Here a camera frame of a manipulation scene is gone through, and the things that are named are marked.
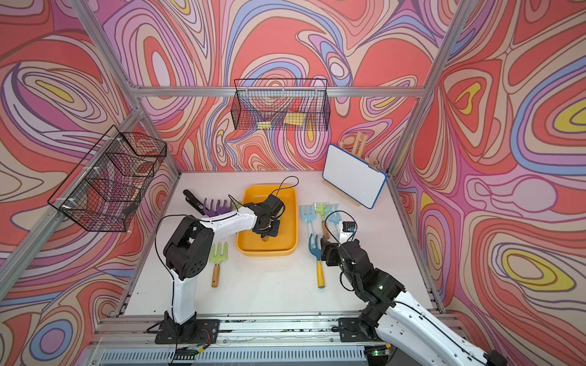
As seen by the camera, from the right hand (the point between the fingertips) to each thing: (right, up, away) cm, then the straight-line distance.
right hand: (331, 245), depth 76 cm
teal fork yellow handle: (-4, -6, +14) cm, 16 cm away
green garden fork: (-25, -1, +17) cm, 30 cm away
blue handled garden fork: (-6, +7, +24) cm, 26 cm away
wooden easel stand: (+13, +35, +17) cm, 41 cm away
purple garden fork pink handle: (-51, +9, +26) cm, 58 cm away
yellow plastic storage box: (-30, -4, +17) cm, 35 cm away
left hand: (-21, +2, +21) cm, 30 cm away
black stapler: (-61, +15, +28) cm, 69 cm away
